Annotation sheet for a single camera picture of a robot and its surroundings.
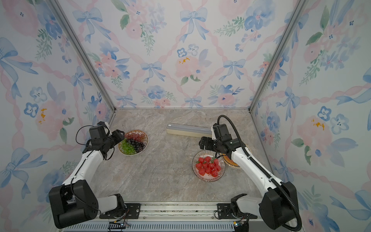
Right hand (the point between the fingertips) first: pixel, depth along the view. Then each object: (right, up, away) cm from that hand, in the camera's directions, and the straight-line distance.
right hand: (207, 143), depth 83 cm
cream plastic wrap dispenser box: (-9, +6, +23) cm, 26 cm away
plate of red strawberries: (0, -15, +2) cm, 15 cm away
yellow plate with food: (+15, -12, +6) cm, 20 cm away
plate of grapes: (-46, -1, +12) cm, 47 cm away
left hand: (-51, +6, +4) cm, 51 cm away
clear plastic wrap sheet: (+14, -12, +6) cm, 20 cm away
